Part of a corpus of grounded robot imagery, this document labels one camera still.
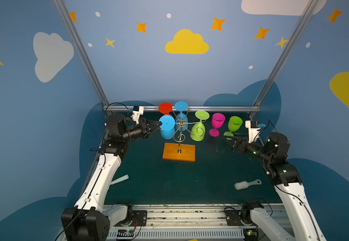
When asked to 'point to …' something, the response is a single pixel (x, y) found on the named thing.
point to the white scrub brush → (244, 184)
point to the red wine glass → (165, 108)
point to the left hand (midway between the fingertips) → (161, 122)
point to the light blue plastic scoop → (120, 179)
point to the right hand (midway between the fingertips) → (231, 134)
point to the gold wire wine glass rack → (179, 135)
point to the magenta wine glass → (217, 121)
